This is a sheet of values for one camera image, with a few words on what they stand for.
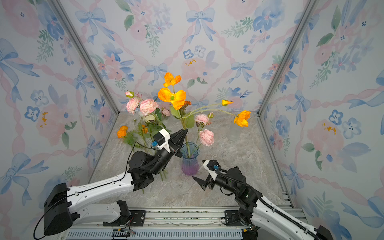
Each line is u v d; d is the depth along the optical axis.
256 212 0.54
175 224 0.73
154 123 1.06
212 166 0.60
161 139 0.47
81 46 0.82
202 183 0.63
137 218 0.75
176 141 0.53
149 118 1.07
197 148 0.76
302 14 0.73
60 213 0.38
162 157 0.54
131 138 1.03
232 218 0.73
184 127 0.75
